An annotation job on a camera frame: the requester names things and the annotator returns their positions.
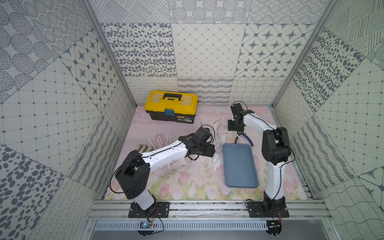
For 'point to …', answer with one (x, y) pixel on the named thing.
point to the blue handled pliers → (245, 135)
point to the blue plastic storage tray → (239, 168)
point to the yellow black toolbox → (172, 106)
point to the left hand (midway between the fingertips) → (212, 147)
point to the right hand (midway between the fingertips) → (233, 129)
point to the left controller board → (145, 224)
